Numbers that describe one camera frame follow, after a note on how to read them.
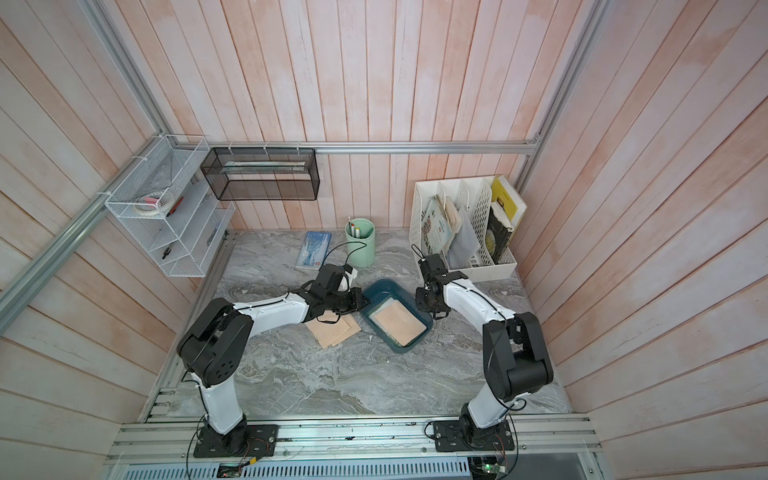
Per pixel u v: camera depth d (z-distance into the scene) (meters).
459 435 0.73
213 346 0.52
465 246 0.96
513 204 0.91
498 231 0.96
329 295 0.76
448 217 1.00
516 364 0.46
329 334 0.91
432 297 0.67
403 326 0.93
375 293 0.98
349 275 0.78
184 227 0.80
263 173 0.90
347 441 0.75
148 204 0.74
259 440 0.73
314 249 1.14
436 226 0.99
